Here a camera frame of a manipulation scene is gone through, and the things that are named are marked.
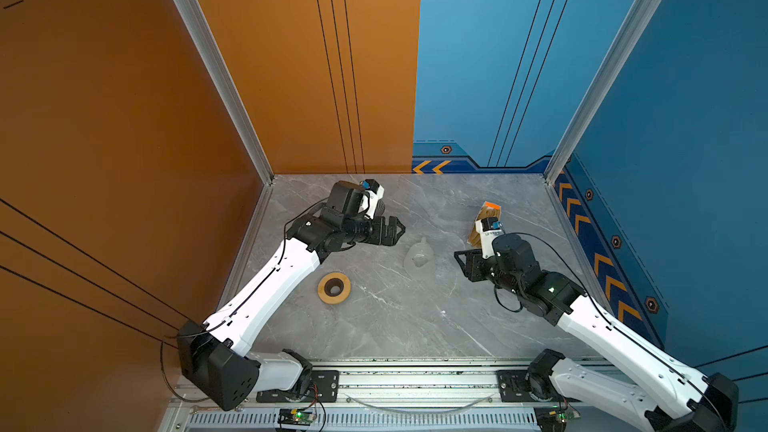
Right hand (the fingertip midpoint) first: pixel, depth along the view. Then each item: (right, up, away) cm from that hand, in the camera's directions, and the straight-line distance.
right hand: (459, 254), depth 76 cm
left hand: (-18, +8, -1) cm, 19 cm away
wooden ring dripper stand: (-35, -13, +14) cm, 40 cm away
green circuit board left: (-40, -38, -5) cm, 56 cm away
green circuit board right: (+24, -37, -6) cm, 44 cm away
